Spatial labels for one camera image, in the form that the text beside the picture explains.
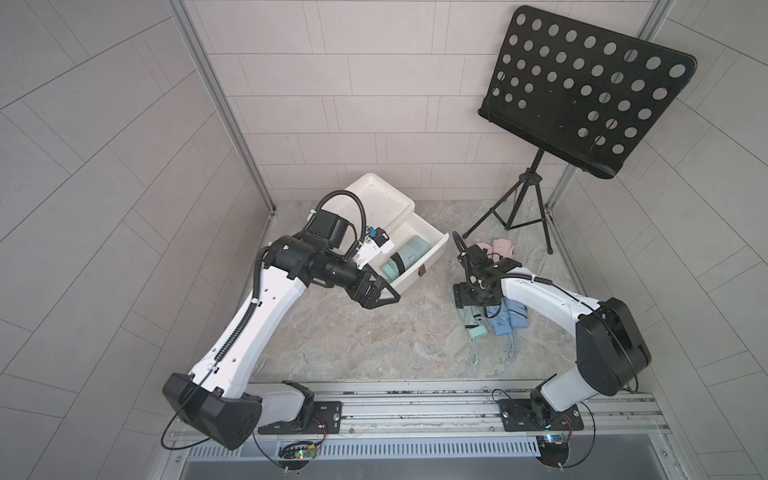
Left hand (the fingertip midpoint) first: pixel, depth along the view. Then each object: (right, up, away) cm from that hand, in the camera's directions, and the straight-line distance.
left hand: (391, 287), depth 64 cm
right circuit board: (+37, -38, +4) cm, 54 cm away
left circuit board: (-21, -38, +1) cm, 43 cm away
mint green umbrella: (+23, -13, +20) cm, 33 cm away
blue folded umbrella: (+30, -13, +20) cm, 39 cm away
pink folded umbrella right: (+37, +7, +36) cm, 52 cm away
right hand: (+22, -8, +24) cm, 33 cm away
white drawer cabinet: (-2, +19, +22) cm, 29 cm away
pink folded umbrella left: (+32, +6, +37) cm, 50 cm away
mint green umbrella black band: (+4, +5, +15) cm, 16 cm away
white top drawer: (+2, +11, +18) cm, 21 cm away
